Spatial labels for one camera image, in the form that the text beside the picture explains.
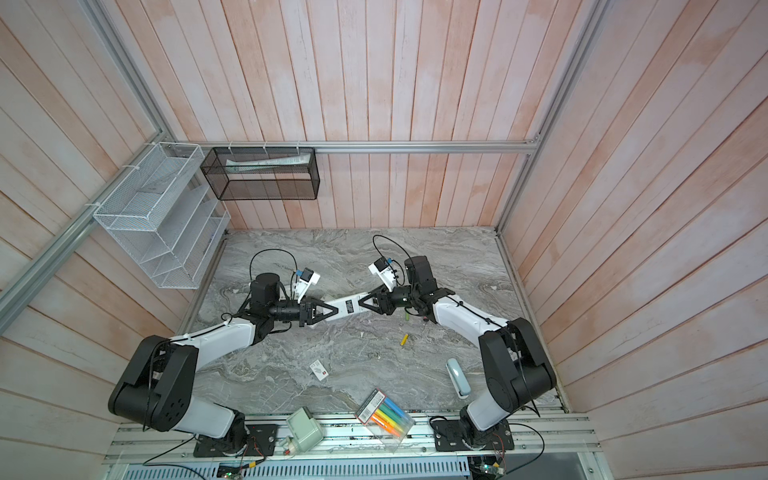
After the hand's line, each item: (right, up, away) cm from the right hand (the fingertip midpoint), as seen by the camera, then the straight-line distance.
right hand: (364, 300), depth 83 cm
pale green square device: (-14, -30, -12) cm, 35 cm away
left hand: (-8, -4, -4) cm, 9 cm away
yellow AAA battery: (+12, -13, +7) cm, 19 cm away
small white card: (-13, -20, +1) cm, 24 cm away
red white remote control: (-4, -1, -3) cm, 5 cm away
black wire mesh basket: (-37, +42, +21) cm, 60 cm away
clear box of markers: (+6, -31, -8) cm, 32 cm away
